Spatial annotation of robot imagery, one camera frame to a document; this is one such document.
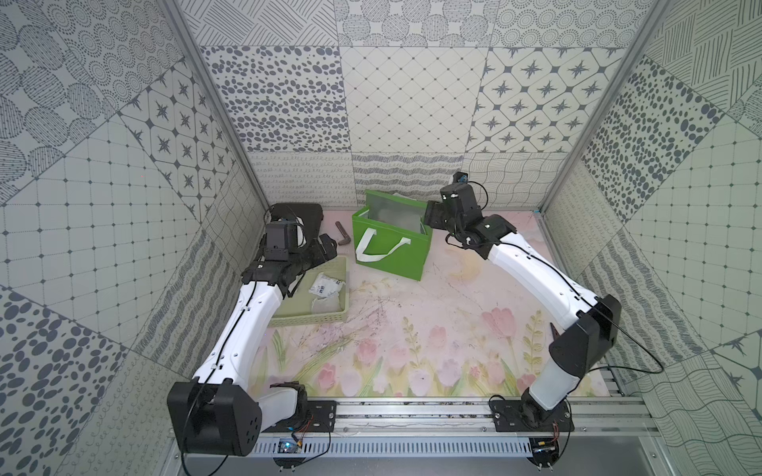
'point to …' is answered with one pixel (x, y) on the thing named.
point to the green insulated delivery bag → (389, 234)
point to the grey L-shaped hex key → (346, 239)
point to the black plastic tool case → (311, 215)
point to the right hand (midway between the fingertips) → (442, 212)
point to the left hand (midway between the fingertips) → (321, 243)
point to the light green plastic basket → (298, 309)
